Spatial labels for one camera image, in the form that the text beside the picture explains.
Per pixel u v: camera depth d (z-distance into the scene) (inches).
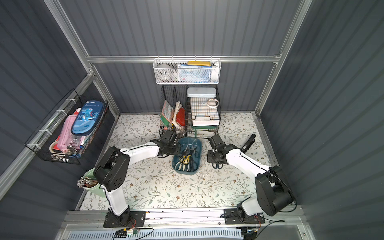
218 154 24.8
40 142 23.8
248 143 39.8
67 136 26.9
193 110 37.7
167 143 29.7
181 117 42.7
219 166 35.9
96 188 27.7
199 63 35.0
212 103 39.0
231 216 28.9
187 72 34.0
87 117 27.4
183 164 35.6
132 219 28.9
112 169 19.2
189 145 39.6
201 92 40.4
